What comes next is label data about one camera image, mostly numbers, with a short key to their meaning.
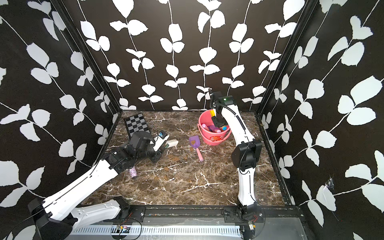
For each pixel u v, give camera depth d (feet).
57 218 1.29
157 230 2.30
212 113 3.15
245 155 1.76
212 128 3.28
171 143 2.62
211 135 2.97
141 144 1.79
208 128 3.18
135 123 3.61
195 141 3.36
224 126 2.66
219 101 2.08
